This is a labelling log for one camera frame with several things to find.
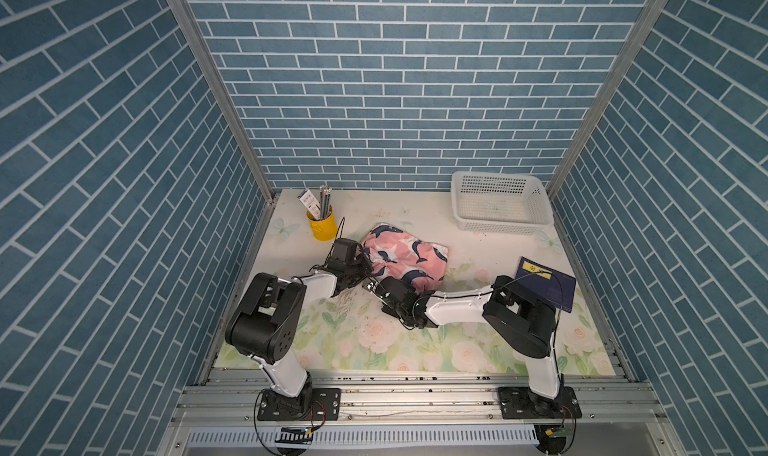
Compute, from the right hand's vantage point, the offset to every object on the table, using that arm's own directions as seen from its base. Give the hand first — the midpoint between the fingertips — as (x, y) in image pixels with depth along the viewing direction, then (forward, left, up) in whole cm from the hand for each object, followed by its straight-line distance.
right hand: (393, 288), depth 94 cm
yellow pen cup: (+17, +26, +6) cm, 31 cm away
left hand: (+6, +5, +3) cm, 8 cm away
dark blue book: (+7, -53, -2) cm, 53 cm away
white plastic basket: (+42, -40, -1) cm, 58 cm away
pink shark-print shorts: (+13, +1, 0) cm, 13 cm away
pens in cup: (+23, +25, +15) cm, 37 cm away
